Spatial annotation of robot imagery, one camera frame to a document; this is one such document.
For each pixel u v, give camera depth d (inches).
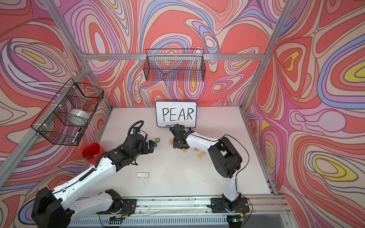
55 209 14.8
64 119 29.0
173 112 38.8
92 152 31.7
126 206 28.5
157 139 38.7
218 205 28.8
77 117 27.7
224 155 21.5
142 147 24.8
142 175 31.6
